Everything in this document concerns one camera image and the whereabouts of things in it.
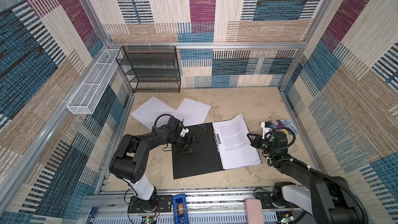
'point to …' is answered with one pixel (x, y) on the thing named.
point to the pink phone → (254, 211)
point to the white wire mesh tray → (85, 100)
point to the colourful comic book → (269, 127)
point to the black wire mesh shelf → (151, 69)
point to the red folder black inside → (205, 157)
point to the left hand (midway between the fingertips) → (196, 145)
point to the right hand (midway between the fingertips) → (247, 136)
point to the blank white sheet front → (191, 112)
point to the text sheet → (236, 149)
